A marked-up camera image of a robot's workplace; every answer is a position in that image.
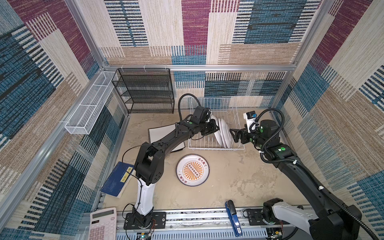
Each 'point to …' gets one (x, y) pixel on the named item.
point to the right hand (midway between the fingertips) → (238, 129)
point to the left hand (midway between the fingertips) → (221, 126)
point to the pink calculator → (102, 225)
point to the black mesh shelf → (145, 90)
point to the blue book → (118, 180)
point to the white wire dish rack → (223, 110)
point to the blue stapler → (233, 217)
